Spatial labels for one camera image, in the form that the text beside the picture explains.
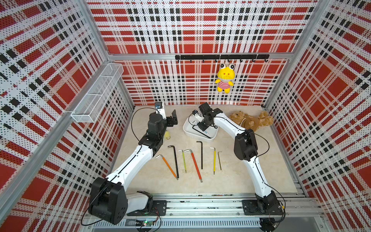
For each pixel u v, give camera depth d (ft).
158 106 2.17
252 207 2.41
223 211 2.41
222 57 2.97
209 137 3.32
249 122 3.12
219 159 2.99
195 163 2.92
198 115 3.00
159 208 2.42
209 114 2.55
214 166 2.91
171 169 2.87
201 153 3.07
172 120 2.38
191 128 3.52
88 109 2.27
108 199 1.30
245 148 2.03
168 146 3.18
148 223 2.26
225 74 2.98
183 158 3.06
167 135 3.32
